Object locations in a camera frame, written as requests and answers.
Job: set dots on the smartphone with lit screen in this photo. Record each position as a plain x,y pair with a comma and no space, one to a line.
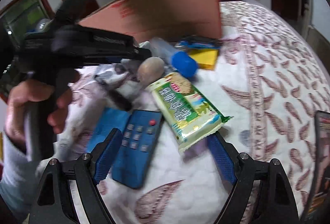
321,162

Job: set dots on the person's left hand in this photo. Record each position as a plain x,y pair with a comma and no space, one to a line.
18,110

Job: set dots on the person's left forearm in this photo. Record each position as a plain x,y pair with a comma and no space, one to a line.
15,175

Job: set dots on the wood framed window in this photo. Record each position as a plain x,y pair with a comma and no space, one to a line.
23,12

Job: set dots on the green snack packet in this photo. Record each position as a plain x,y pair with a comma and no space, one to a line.
185,108

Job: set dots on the clear tube with blue cap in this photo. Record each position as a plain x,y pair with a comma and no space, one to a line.
183,61

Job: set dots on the light beige stone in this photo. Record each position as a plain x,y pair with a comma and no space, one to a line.
150,69

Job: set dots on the blue toy car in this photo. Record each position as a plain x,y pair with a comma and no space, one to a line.
198,42

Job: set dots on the yellow sticky notes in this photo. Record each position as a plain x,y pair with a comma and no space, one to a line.
203,59

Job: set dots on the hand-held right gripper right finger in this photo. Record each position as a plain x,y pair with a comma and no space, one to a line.
221,159

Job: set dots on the blue remote control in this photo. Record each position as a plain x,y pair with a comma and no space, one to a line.
139,146

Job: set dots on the brown cardboard box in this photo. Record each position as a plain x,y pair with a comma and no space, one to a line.
167,7

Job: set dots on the light blue box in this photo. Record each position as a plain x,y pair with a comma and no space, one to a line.
108,121

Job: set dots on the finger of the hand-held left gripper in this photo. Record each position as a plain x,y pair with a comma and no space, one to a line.
116,95
116,46

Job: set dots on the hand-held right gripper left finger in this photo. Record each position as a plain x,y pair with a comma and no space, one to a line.
108,154

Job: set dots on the paisley printed quilt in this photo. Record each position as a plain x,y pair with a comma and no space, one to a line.
270,72

